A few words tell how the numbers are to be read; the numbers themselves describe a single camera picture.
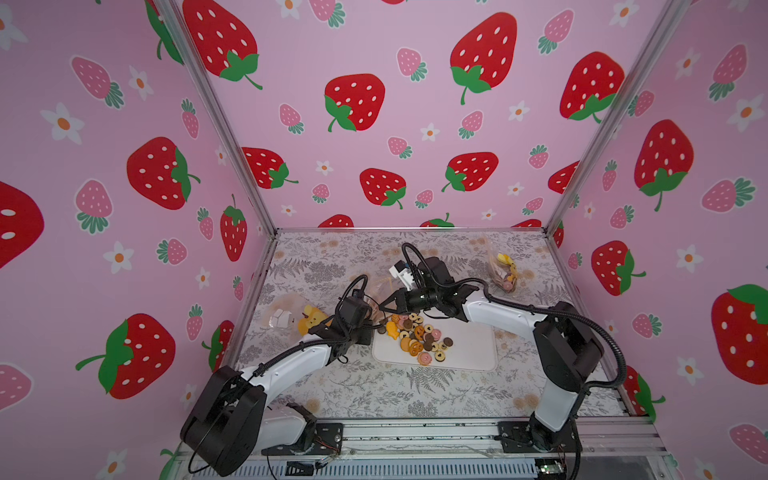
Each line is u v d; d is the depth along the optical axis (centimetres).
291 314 89
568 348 48
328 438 74
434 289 69
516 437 74
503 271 97
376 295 84
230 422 41
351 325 67
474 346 90
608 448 74
